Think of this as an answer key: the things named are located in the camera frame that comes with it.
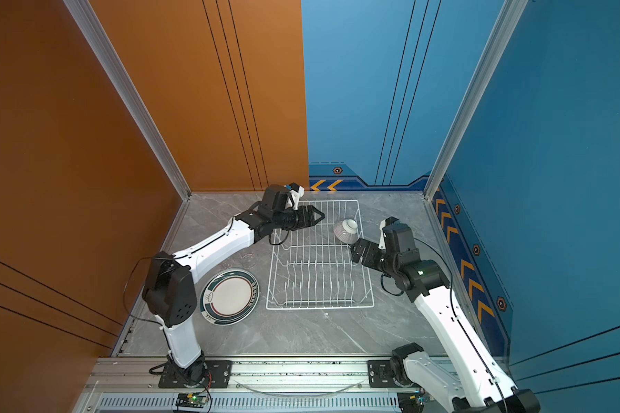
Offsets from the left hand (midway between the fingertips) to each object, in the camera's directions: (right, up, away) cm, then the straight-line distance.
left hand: (319, 214), depth 84 cm
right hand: (+12, -11, -9) cm, 18 cm away
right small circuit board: (+25, -52, -13) cm, 59 cm away
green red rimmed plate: (-31, -28, +4) cm, 42 cm away
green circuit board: (-36, -52, -13) cm, 64 cm away
